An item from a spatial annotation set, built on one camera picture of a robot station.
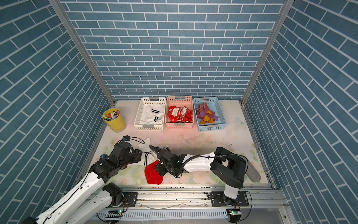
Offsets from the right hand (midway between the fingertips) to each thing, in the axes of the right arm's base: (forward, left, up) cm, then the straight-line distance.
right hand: (158, 167), depth 82 cm
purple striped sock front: (+41, -28, +3) cm, 50 cm away
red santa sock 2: (-5, +3, -2) cm, 6 cm away
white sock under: (+6, +8, -2) cm, 11 cm away
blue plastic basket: (+58, -35, 0) cm, 68 cm away
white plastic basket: (+52, +23, +2) cm, 57 cm away
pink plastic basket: (+58, -7, 0) cm, 58 cm away
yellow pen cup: (+28, +37, +9) cm, 47 cm away
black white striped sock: (+42, +13, -1) cm, 44 cm away
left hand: (+5, +9, +8) cm, 13 cm away
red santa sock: (+39, -8, +3) cm, 40 cm away
